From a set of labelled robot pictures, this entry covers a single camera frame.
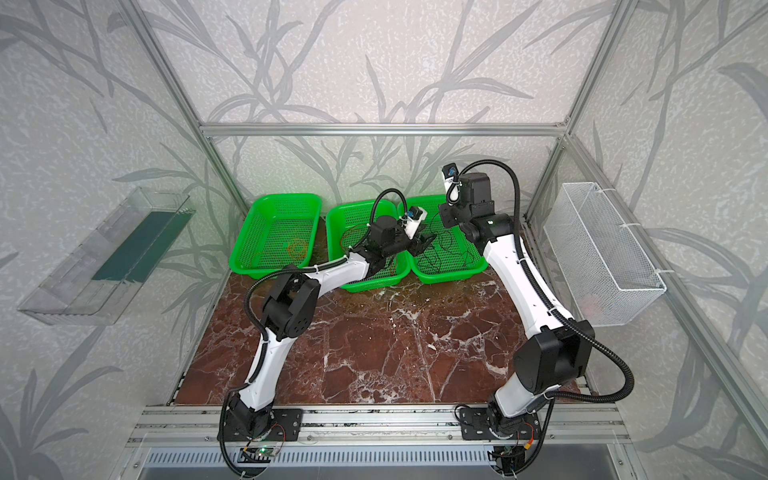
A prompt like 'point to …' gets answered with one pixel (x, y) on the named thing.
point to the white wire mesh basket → (608, 278)
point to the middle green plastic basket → (350, 226)
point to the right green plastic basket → (449, 255)
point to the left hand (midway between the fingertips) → (434, 222)
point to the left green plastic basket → (280, 230)
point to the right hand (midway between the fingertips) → (453, 190)
